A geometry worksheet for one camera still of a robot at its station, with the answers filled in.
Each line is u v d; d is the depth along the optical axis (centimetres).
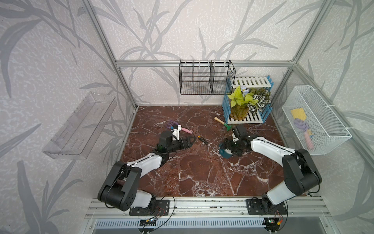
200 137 99
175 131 80
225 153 86
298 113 88
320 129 63
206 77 105
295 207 76
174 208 73
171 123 111
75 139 64
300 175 45
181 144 77
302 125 83
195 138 83
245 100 91
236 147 77
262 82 97
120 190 43
